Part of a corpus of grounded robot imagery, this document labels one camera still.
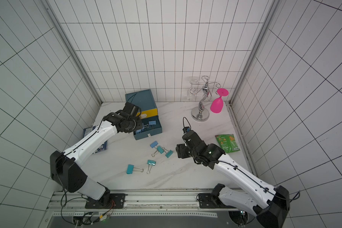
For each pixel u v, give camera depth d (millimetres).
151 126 944
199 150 535
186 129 668
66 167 405
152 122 948
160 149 923
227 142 923
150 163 854
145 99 923
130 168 835
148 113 891
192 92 883
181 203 730
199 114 1108
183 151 652
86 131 1002
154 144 953
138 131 830
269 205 379
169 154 899
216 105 947
